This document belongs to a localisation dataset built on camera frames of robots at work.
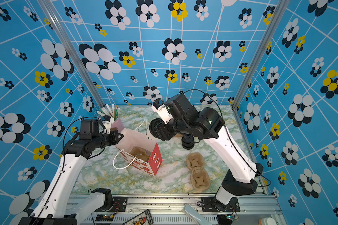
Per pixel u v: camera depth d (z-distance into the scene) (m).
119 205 0.73
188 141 0.96
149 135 0.58
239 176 0.40
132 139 0.84
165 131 0.49
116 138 0.63
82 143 0.49
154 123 0.57
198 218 0.71
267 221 0.63
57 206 0.38
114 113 0.96
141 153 0.91
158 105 0.48
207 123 0.35
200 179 0.80
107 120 0.65
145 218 0.69
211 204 0.73
